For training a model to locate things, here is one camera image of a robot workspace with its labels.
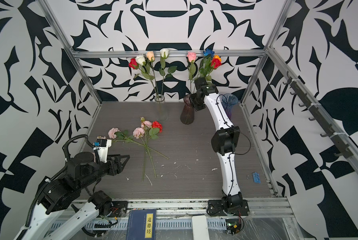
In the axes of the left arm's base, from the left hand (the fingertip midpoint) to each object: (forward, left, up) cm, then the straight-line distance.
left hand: (124, 154), depth 66 cm
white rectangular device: (-26, -32, -20) cm, 45 cm away
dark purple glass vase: (+35, -30, -16) cm, 49 cm away
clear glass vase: (+41, -13, -20) cm, 47 cm away
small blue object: (-5, -66, -24) cm, 70 cm away
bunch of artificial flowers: (+26, -3, -23) cm, 35 cm away
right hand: (+36, -31, -5) cm, 48 cm away
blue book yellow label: (-24, -6, -24) cm, 35 cm away
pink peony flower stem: (+24, +2, -21) cm, 31 cm away
